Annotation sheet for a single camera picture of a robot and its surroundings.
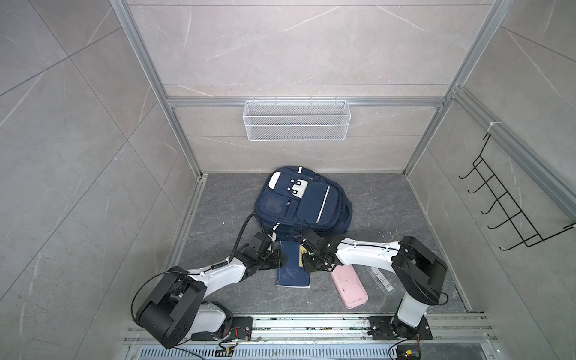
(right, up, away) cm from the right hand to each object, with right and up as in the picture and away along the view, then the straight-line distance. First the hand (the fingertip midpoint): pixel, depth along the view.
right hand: (305, 265), depth 88 cm
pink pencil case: (+16, -5, -8) cm, 18 cm away
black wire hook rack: (+61, +29, -17) cm, 70 cm away
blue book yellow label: (-4, -2, -3) cm, 6 cm away
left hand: (-8, +5, -1) cm, 9 cm away
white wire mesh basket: (-4, +63, +12) cm, 64 cm away
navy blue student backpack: (-5, +27, +16) cm, 31 cm away
